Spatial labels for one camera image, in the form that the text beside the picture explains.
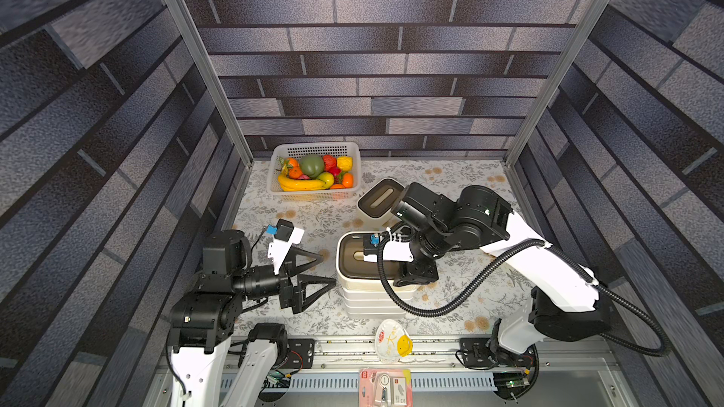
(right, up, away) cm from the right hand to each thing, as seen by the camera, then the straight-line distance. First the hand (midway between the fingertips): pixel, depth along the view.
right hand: (392, 263), depth 60 cm
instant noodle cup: (+1, -22, +9) cm, 24 cm away
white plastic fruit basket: (-33, +32, +54) cm, 71 cm away
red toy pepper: (-20, +25, +51) cm, 60 cm away
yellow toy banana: (-31, +17, +39) cm, 53 cm away
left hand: (-14, 0, -5) cm, 15 cm away
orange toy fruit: (-13, +19, +47) cm, 52 cm away
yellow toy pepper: (-14, +26, +51) cm, 59 cm away
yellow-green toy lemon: (-20, +19, +44) cm, 52 cm away
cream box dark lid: (-8, -1, -4) cm, 9 cm away
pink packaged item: (-2, -33, +7) cm, 34 cm away
